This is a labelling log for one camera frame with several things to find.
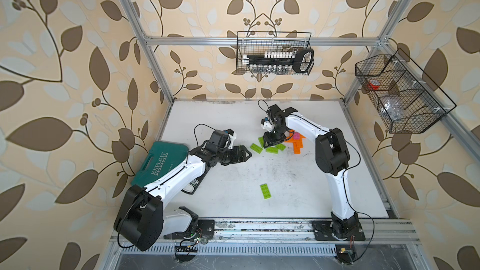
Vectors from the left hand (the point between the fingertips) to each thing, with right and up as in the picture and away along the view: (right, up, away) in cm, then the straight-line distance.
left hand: (243, 153), depth 81 cm
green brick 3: (+9, +5, +12) cm, 15 cm away
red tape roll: (+57, +30, -1) cm, 65 cm away
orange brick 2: (+22, +9, +1) cm, 23 cm away
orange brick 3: (+29, +2, +18) cm, 34 cm away
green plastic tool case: (-39, -4, +8) cm, 40 cm away
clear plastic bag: (+58, +19, -11) cm, 62 cm away
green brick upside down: (+20, 0, +18) cm, 27 cm away
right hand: (+14, +2, +16) cm, 21 cm away
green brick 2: (+7, 0, +17) cm, 18 cm away
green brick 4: (+16, -1, +17) cm, 23 cm away
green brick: (+10, -18, +3) cm, 21 cm away
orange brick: (+27, -2, +16) cm, 31 cm away
